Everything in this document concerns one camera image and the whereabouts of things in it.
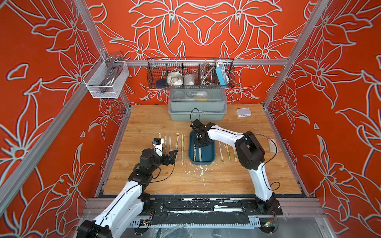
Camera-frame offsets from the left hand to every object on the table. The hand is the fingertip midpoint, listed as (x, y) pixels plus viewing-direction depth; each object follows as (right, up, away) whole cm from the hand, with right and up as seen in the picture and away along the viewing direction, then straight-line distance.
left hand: (170, 148), depth 82 cm
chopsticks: (+14, -5, +10) cm, 18 cm away
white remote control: (+66, -1, +12) cm, 67 cm away
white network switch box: (+54, +22, +32) cm, 67 cm away
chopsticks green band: (+18, -6, +10) cm, 21 cm away
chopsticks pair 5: (-10, +6, +19) cm, 22 cm away
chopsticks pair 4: (-5, 0, +15) cm, 15 cm away
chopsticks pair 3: (+7, -2, +13) cm, 15 cm away
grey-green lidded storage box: (+10, +27, +16) cm, 32 cm away
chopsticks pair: (+32, -8, +8) cm, 33 cm away
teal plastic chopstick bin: (+23, -4, +10) cm, 25 cm away
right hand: (+15, 0, +14) cm, 20 cm away
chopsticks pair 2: (+29, +3, -25) cm, 39 cm away
